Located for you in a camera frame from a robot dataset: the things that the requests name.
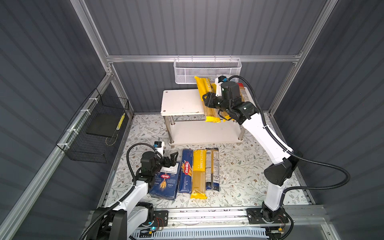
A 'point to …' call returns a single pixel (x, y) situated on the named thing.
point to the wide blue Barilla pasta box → (165, 184)
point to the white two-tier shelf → (186, 123)
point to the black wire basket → (88, 137)
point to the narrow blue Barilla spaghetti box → (185, 180)
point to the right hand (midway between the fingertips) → (206, 97)
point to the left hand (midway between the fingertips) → (170, 152)
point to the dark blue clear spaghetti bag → (212, 169)
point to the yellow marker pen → (121, 121)
